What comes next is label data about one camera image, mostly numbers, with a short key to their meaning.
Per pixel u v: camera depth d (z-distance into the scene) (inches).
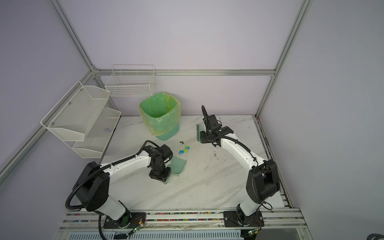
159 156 25.5
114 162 19.6
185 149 39.7
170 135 42.2
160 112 42.6
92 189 17.1
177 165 36.2
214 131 24.5
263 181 17.4
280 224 28.9
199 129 37.6
